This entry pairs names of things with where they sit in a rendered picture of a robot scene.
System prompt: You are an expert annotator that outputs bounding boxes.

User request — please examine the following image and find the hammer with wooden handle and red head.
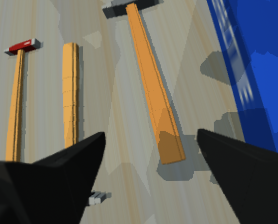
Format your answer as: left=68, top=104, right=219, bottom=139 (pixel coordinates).
left=4, top=38, right=41, bottom=162

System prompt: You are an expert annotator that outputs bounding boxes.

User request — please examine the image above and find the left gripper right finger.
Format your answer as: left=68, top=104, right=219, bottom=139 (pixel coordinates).
left=197, top=129, right=278, bottom=224

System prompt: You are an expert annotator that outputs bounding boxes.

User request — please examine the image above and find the blue bin with label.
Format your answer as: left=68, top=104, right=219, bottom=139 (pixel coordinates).
left=207, top=0, right=278, bottom=153

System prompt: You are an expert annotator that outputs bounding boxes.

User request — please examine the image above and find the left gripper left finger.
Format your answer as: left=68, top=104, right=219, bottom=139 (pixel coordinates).
left=0, top=132, right=106, bottom=224

